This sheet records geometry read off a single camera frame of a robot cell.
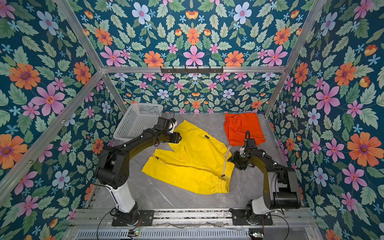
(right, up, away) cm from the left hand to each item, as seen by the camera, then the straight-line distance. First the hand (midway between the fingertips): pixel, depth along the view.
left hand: (180, 133), depth 93 cm
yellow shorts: (+10, -19, -1) cm, 21 cm away
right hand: (+31, -16, -2) cm, 35 cm away
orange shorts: (+39, +5, +16) cm, 43 cm away
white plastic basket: (-37, +12, +25) cm, 47 cm away
